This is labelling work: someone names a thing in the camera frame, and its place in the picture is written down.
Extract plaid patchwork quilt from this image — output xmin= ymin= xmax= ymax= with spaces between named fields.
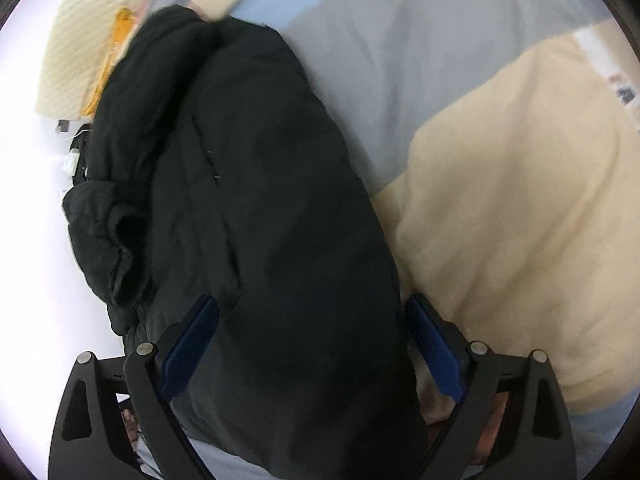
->
xmin=151 ymin=0 xmax=639 ymax=424

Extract black puffer jacket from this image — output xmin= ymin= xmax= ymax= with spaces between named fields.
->
xmin=63 ymin=6 xmax=427 ymax=479

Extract yellow garment on bed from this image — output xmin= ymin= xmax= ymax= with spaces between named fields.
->
xmin=80 ymin=6 xmax=139 ymax=117

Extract grey trousers of person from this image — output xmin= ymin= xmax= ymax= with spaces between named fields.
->
xmin=136 ymin=434 xmax=276 ymax=480

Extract cream quilted headboard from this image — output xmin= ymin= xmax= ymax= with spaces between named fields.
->
xmin=36 ymin=0 xmax=144 ymax=120

